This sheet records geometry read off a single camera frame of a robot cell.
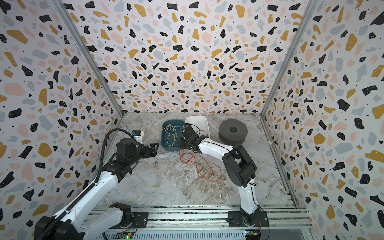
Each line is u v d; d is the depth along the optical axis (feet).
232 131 3.42
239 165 1.78
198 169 3.02
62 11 2.31
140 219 2.41
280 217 2.51
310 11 2.36
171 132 3.49
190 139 2.42
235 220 2.40
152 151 2.41
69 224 1.29
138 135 2.31
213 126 3.74
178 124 3.63
